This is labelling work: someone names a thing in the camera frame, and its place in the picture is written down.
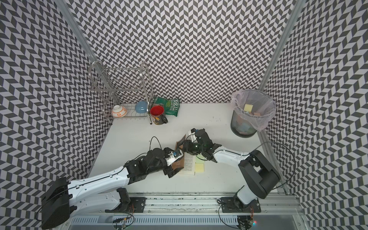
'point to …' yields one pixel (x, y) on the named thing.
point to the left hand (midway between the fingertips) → (176, 160)
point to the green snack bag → (171, 107)
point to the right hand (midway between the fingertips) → (179, 150)
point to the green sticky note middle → (199, 160)
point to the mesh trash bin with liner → (253, 110)
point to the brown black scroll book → (189, 159)
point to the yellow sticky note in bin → (248, 108)
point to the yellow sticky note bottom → (199, 167)
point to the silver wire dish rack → (122, 92)
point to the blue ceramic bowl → (141, 107)
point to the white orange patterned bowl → (118, 111)
